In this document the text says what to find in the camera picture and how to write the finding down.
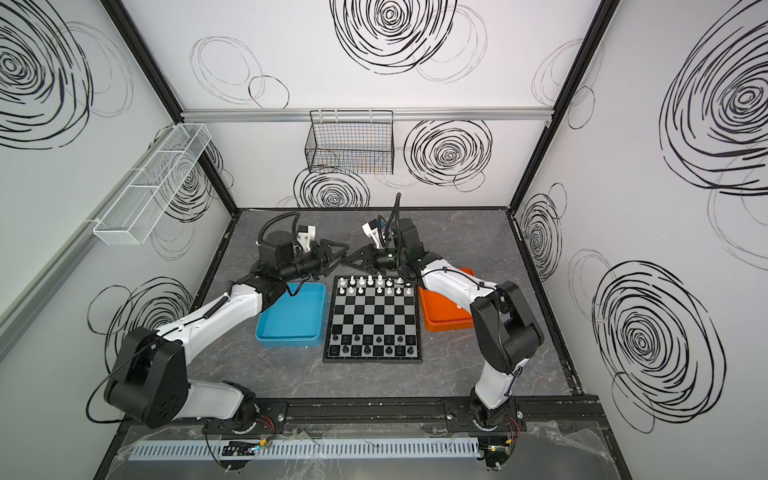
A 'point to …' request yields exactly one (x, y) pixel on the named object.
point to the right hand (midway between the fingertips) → (346, 265)
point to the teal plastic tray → (294, 320)
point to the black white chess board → (373, 319)
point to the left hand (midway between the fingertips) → (350, 251)
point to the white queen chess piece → (380, 281)
